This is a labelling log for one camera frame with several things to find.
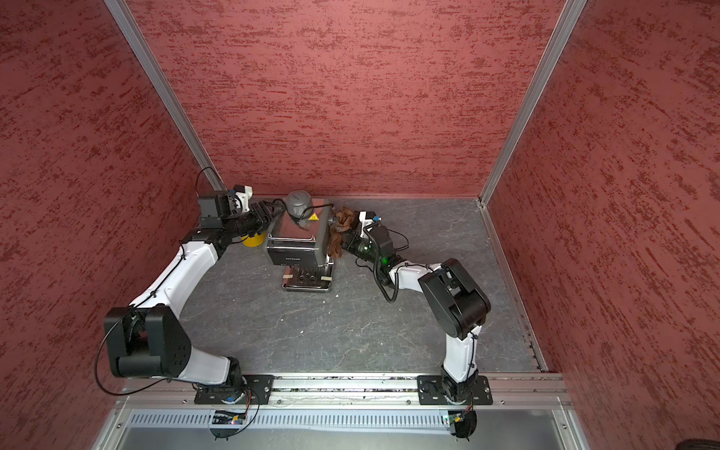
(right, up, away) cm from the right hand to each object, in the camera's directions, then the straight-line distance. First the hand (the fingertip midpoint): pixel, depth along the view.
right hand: (332, 238), depth 88 cm
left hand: (-15, +7, -5) cm, 17 cm away
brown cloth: (+4, +6, -3) cm, 8 cm away
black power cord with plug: (-6, +8, -12) cm, 16 cm away
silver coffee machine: (-8, 0, -10) cm, 13 cm away
